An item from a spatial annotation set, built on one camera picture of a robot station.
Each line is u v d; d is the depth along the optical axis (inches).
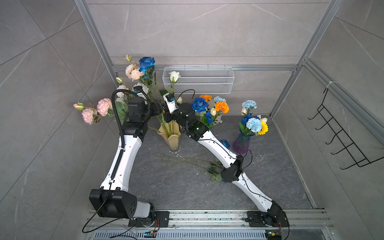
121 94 27.0
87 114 23.3
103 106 23.0
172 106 26.5
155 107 25.4
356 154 24.0
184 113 23.6
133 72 27.4
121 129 18.8
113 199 15.8
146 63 24.1
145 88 28.0
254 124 27.0
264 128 30.1
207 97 32.3
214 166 35.5
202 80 40.0
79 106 22.3
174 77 30.1
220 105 29.4
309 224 29.1
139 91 23.4
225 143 38.5
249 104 29.7
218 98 32.1
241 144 38.7
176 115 27.1
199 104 23.7
